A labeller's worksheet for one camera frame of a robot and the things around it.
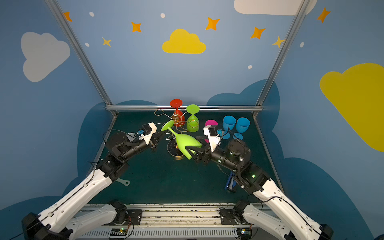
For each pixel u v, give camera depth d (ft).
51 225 1.25
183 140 1.95
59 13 2.32
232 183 2.77
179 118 2.61
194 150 1.76
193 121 3.14
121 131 1.46
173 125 2.17
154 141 1.88
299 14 2.35
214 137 1.62
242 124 3.11
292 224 1.30
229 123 3.15
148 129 1.69
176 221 2.41
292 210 1.35
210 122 3.14
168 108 2.81
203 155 1.67
